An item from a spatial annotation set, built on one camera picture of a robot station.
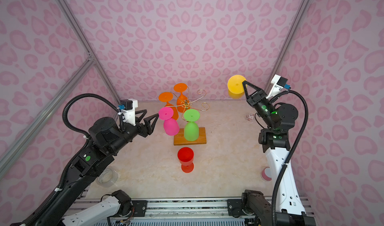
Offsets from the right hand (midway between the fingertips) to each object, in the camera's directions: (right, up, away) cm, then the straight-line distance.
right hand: (242, 83), depth 56 cm
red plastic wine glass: (-22, -33, +21) cm, 45 cm away
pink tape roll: (+19, -45, +24) cm, 54 cm away
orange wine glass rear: (-24, -7, +21) cm, 32 cm away
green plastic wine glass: (-20, -19, +19) cm, 34 cm away
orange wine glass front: (-32, -3, +21) cm, 38 cm away
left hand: (-35, -10, +4) cm, 37 cm away
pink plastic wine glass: (-30, -18, +22) cm, 42 cm away
